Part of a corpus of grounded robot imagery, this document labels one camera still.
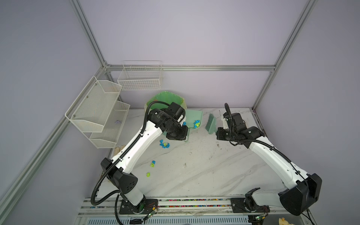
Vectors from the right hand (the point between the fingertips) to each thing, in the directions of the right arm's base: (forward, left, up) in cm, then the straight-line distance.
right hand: (215, 132), depth 79 cm
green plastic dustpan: (+6, +14, +8) cm, 17 cm away
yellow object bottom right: (-40, -30, -18) cm, 53 cm away
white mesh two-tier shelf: (+6, +67, +9) cm, 68 cm away
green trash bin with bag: (+30, +31, +1) cm, 43 cm away
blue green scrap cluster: (+3, +33, -21) cm, 39 cm away
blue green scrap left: (-11, +39, -20) cm, 45 cm away
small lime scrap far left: (-17, +40, -20) cm, 48 cm away
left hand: (-8, +18, +5) cm, 20 cm away
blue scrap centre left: (+2, +11, +6) cm, 12 cm away
